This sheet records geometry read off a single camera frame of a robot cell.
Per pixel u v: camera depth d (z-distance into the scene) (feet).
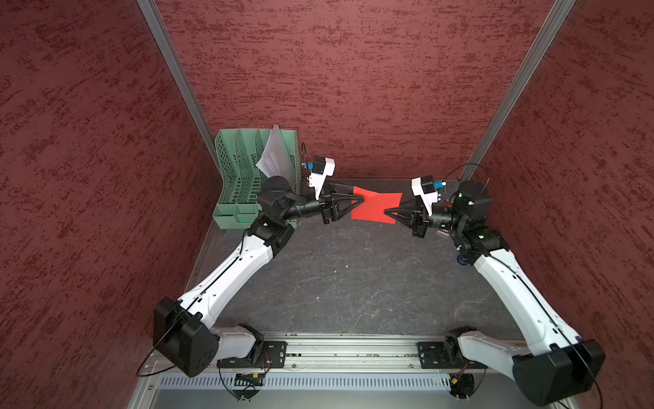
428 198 1.82
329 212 1.78
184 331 1.26
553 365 1.20
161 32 2.44
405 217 2.07
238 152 3.36
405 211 1.95
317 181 1.75
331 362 2.42
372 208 1.93
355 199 1.86
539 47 2.54
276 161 3.02
